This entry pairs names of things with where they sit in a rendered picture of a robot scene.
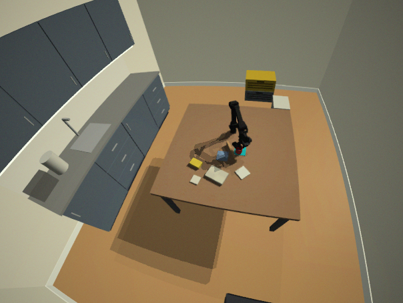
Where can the yellow rectangular block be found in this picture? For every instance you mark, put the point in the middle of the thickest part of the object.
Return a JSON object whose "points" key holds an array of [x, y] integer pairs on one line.
{"points": [[196, 163]]}

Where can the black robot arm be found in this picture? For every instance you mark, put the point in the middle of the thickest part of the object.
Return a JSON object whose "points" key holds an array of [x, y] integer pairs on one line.
{"points": [[241, 126]]}

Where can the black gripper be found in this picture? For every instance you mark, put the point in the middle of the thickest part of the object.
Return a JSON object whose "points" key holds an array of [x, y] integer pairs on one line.
{"points": [[237, 144]]}

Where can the beige flat square pad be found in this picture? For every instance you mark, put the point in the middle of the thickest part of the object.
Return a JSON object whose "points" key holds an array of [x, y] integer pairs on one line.
{"points": [[242, 172]]}

